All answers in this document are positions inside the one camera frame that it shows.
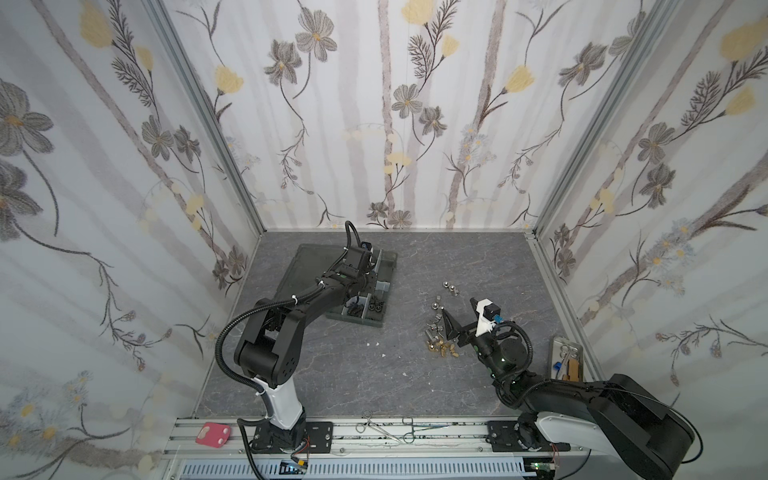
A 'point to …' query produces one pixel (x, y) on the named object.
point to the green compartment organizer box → (367, 305)
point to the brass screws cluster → (442, 347)
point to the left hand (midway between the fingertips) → (371, 272)
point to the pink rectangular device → (214, 434)
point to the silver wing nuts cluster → (434, 331)
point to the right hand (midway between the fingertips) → (462, 306)
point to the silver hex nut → (446, 284)
